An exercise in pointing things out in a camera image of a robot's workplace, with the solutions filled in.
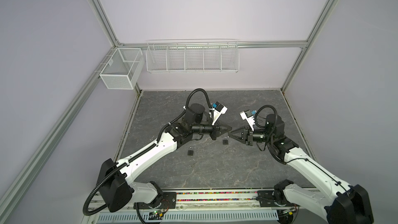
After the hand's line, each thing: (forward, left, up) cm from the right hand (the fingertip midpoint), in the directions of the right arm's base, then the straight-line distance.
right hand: (229, 136), depth 69 cm
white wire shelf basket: (+58, +19, +4) cm, 62 cm away
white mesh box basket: (+49, +65, +1) cm, 81 cm away
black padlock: (+3, +20, -23) cm, 31 cm away
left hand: (+1, 0, +4) cm, 4 cm away
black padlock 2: (+10, -1, -24) cm, 26 cm away
